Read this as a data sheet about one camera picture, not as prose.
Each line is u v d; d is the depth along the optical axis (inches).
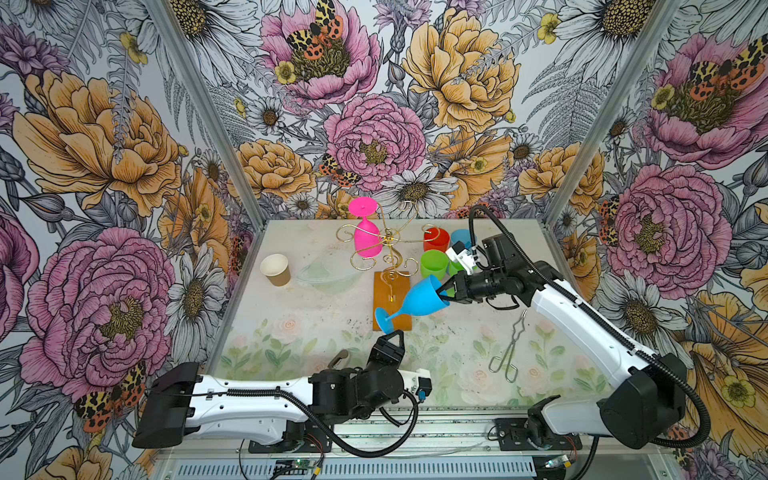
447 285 28.2
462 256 28.2
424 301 26.6
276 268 40.0
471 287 26.7
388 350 25.0
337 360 33.5
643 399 15.6
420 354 34.7
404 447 23.5
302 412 19.1
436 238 40.5
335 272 42.1
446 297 28.0
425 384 25.1
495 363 34.4
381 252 34.7
